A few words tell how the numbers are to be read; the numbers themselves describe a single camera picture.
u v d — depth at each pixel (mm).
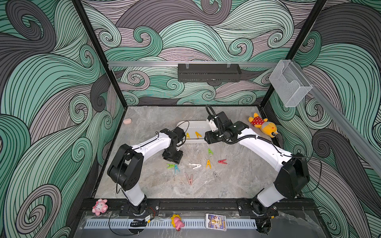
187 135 1012
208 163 878
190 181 812
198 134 1007
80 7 713
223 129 624
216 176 831
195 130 1047
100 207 712
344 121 590
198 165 876
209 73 976
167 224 697
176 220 674
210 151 933
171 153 745
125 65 980
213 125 672
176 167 862
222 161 899
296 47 854
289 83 788
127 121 1089
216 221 684
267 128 996
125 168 451
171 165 876
